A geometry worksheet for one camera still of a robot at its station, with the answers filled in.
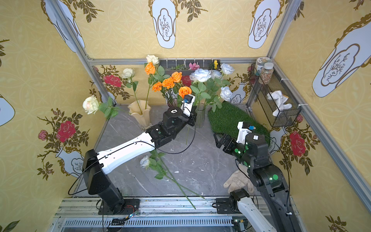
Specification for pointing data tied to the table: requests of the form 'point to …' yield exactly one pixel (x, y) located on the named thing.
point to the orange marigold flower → (157, 87)
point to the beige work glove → (239, 179)
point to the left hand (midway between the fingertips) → (189, 105)
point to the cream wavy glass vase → (143, 120)
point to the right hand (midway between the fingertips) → (222, 135)
